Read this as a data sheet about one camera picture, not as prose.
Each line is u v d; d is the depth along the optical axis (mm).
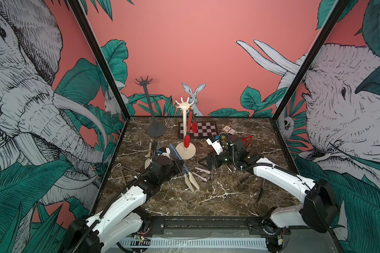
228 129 1115
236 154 614
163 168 609
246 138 1084
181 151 998
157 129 1122
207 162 691
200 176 892
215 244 701
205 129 1106
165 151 743
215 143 713
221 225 763
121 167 927
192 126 773
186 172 802
